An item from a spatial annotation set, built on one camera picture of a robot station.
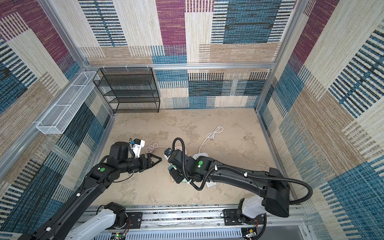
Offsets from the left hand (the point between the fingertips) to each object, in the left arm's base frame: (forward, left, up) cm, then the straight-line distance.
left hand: (157, 159), depth 73 cm
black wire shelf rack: (+55, +28, -1) cm, 62 cm away
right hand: (-4, -9, -5) cm, 11 cm away
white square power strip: (-6, -18, +15) cm, 24 cm away
